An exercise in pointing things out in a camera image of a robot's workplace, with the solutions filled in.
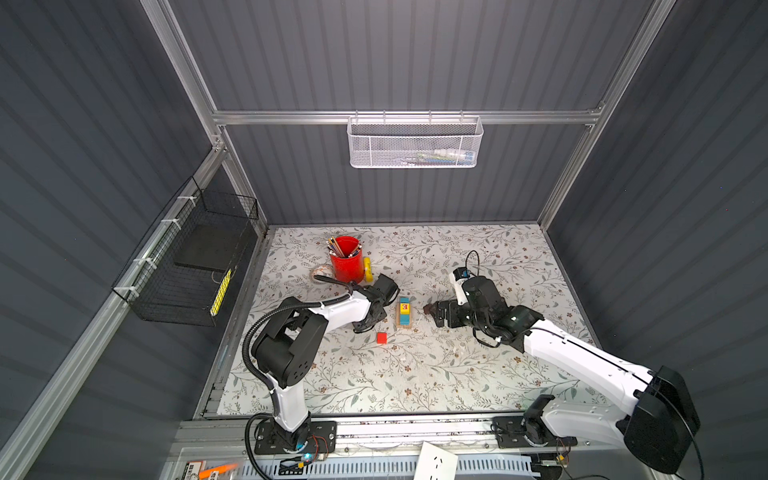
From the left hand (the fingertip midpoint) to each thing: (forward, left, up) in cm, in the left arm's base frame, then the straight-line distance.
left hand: (372, 316), depth 95 cm
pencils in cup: (+18, +11, +13) cm, 25 cm away
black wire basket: (-2, +44, +28) cm, 53 cm away
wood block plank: (-4, -8, +2) cm, 9 cm away
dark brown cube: (-2, -17, +7) cm, 18 cm away
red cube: (-7, -3, -1) cm, 8 cm away
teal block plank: (-3, -10, +3) cm, 11 cm away
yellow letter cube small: (-1, -11, +5) cm, 12 cm away
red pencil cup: (+17, +8, +5) cm, 19 cm away
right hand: (-6, -21, +14) cm, 26 cm away
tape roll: (-3, +11, +25) cm, 28 cm away
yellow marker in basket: (-6, +34, +27) cm, 44 cm away
